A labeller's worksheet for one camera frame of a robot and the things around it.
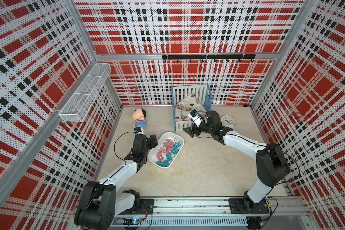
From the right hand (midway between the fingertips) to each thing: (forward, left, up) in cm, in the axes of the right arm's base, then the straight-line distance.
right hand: (190, 123), depth 86 cm
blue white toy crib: (+35, -12, -7) cm, 38 cm away
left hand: (-5, +23, -8) cm, 25 cm away
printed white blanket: (+30, -2, -13) cm, 32 cm away
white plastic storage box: (-12, +17, -18) cm, 27 cm away
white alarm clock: (+13, -29, -15) cm, 35 cm away
